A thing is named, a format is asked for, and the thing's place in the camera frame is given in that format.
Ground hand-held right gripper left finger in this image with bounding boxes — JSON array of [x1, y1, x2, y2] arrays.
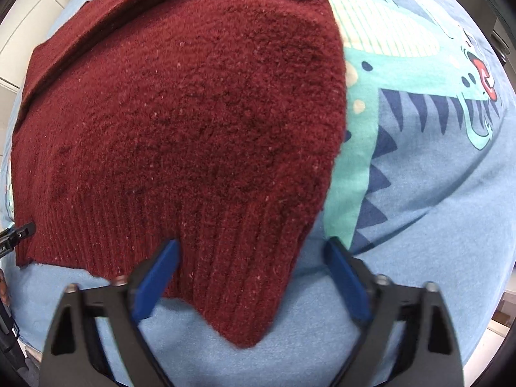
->
[[38, 239, 180, 387]]

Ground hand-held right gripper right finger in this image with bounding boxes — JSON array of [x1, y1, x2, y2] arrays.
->
[[324, 237, 464, 387]]

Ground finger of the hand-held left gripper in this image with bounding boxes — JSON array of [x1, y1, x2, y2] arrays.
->
[[0, 222, 36, 256]]

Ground dark red knit sweater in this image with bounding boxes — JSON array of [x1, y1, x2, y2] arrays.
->
[[10, 0, 349, 349]]

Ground blue printed bedsheet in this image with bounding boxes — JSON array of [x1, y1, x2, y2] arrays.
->
[[0, 0, 516, 387]]

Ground white wardrobe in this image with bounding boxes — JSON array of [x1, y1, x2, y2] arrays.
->
[[0, 0, 97, 89]]

